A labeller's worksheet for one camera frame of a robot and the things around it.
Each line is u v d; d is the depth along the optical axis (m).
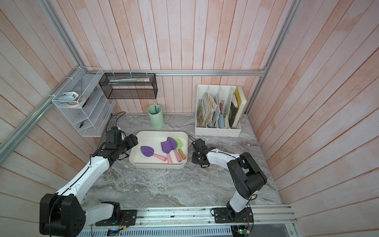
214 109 1.00
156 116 1.01
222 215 0.73
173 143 1.01
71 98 0.69
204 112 1.00
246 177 0.47
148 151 0.98
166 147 1.00
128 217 0.73
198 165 0.87
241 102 0.91
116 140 0.64
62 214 0.39
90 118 0.78
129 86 1.04
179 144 1.01
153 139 1.04
